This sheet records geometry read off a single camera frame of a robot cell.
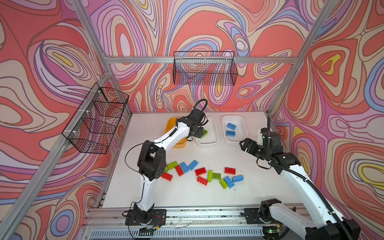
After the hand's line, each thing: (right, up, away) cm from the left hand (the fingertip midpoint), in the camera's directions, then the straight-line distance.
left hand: (198, 130), depth 93 cm
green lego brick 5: (-16, -21, -4) cm, 27 cm away
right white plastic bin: (+32, -2, +13) cm, 35 cm away
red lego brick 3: (+1, -24, -5) cm, 25 cm away
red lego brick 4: (-19, -27, -6) cm, 33 cm away
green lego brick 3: (+7, -26, -8) cm, 28 cm away
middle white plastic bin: (+11, -5, +13) cm, 17 cm away
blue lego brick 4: (+22, -27, -9) cm, 36 cm away
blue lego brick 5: (-8, -22, -5) cm, 24 cm away
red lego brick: (+19, -24, -4) cm, 31 cm away
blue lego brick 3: (+17, -29, -10) cm, 35 cm away
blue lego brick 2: (+25, -2, +11) cm, 27 cm away
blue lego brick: (+25, +3, +17) cm, 30 cm away
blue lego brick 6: (-3, -21, -3) cm, 22 cm away
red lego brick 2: (+1, -28, -9) cm, 30 cm away
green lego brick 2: (+11, -26, -8) cm, 29 cm away
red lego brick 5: (-11, -24, -5) cm, 27 cm away
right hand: (+26, -9, -14) cm, 31 cm away
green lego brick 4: (+14, -29, -11) cm, 34 cm away
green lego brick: (+5, -2, +11) cm, 12 cm away
